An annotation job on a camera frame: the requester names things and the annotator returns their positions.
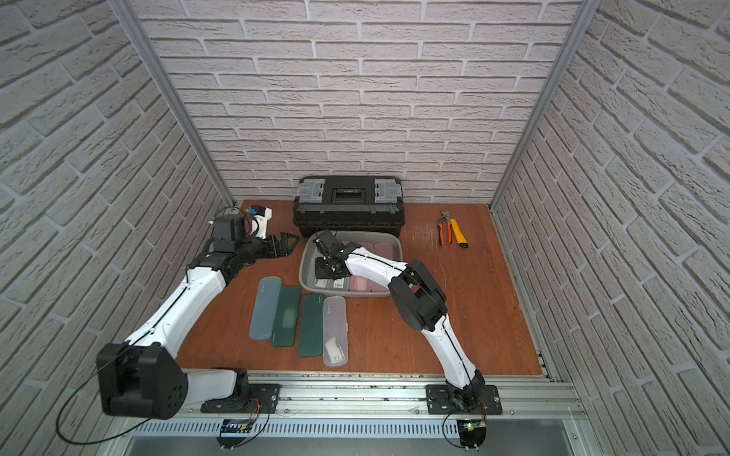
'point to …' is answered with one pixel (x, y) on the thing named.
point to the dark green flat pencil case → (311, 326)
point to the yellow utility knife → (461, 240)
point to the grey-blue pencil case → (265, 308)
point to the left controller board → (234, 426)
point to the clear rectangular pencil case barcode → (338, 283)
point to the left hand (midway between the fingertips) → (291, 234)
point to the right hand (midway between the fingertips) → (324, 270)
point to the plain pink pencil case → (388, 250)
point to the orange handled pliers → (445, 217)
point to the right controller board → (471, 432)
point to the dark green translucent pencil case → (284, 330)
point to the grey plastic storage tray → (307, 274)
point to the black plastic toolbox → (349, 202)
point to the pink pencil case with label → (362, 284)
